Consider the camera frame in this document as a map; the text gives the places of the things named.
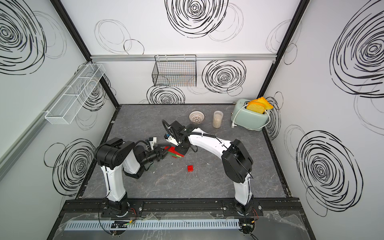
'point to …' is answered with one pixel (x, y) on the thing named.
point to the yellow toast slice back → (262, 100)
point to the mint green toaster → (247, 119)
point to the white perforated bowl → (196, 116)
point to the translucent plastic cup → (217, 119)
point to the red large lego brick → (172, 149)
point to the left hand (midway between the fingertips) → (170, 149)
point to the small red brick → (190, 168)
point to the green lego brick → (177, 156)
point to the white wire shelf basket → (62, 110)
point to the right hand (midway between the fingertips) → (182, 148)
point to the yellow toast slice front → (256, 107)
